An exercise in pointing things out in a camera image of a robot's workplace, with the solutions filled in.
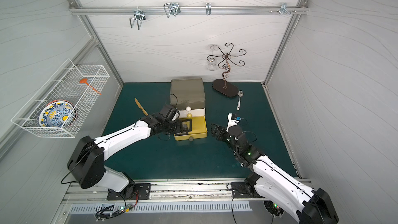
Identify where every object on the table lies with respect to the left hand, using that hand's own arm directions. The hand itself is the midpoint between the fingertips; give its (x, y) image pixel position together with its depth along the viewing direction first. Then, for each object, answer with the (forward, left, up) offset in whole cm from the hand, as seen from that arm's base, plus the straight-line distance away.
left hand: (183, 128), depth 84 cm
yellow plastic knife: (+22, +34, -10) cm, 42 cm away
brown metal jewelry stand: (+41, -25, -8) cm, 49 cm away
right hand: (-1, -18, +6) cm, 19 cm away
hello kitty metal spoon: (+36, -38, -10) cm, 53 cm away
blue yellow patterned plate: (-7, +49, +24) cm, 55 cm away
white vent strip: (-36, +22, -9) cm, 43 cm away
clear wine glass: (+44, -16, +10) cm, 48 cm away
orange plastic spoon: (+15, +50, +22) cm, 57 cm away
